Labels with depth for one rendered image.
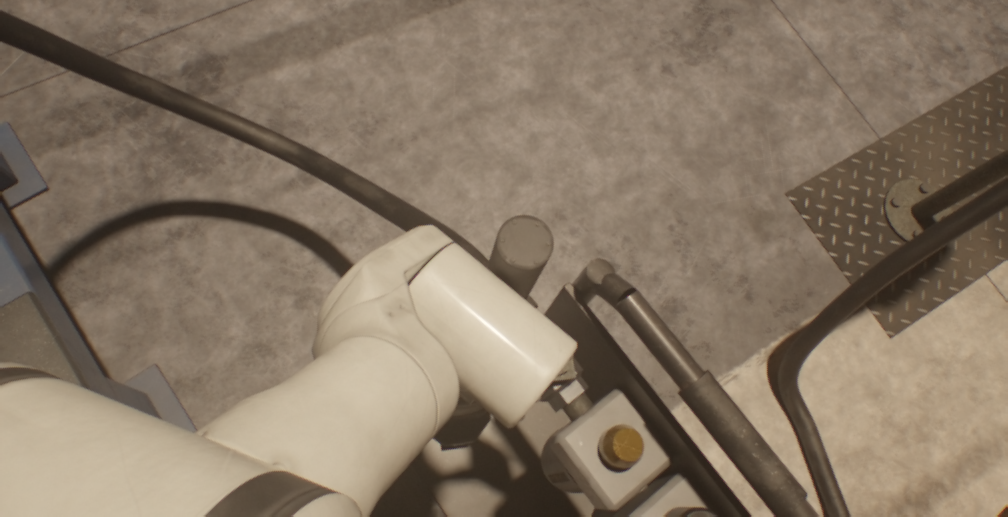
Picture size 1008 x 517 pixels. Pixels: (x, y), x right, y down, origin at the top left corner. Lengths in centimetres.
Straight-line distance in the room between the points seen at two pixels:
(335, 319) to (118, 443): 18
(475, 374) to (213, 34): 109
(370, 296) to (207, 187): 94
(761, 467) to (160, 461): 50
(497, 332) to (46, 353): 67
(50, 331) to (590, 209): 80
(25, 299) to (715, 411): 77
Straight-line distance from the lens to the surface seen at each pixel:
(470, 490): 115
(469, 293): 42
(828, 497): 128
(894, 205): 149
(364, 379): 33
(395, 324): 36
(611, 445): 68
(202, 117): 102
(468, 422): 62
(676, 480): 73
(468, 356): 42
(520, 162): 128
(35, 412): 25
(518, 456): 115
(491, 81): 135
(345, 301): 38
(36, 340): 101
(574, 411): 73
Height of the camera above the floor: 115
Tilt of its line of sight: 69 degrees down
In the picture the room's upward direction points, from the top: 19 degrees clockwise
